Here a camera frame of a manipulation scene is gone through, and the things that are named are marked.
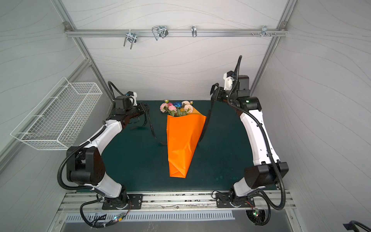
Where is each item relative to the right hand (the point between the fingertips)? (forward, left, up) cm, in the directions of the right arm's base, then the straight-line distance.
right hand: (216, 87), depth 73 cm
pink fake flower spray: (+16, +35, -34) cm, 51 cm away
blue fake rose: (+19, +25, -33) cm, 45 cm away
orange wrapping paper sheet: (-8, +18, -32) cm, 38 cm away
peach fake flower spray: (+18, +17, -33) cm, 41 cm away
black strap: (+2, +4, -32) cm, 32 cm away
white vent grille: (-54, +56, -39) cm, 88 cm away
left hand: (+2, +38, -14) cm, 41 cm away
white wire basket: (-21, +77, -5) cm, 80 cm away
